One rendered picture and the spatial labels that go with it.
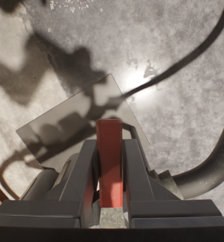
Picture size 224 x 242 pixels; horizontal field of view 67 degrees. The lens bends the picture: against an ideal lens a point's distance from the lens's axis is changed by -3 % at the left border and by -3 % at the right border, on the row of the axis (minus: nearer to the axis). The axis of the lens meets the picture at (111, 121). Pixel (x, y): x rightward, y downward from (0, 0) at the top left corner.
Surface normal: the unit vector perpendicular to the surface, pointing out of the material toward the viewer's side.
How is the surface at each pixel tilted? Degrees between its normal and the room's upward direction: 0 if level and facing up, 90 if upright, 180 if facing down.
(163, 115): 0
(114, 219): 0
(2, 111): 0
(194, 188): 15
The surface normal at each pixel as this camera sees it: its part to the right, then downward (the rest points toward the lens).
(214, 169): -0.19, -0.49
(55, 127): -0.02, 0.29
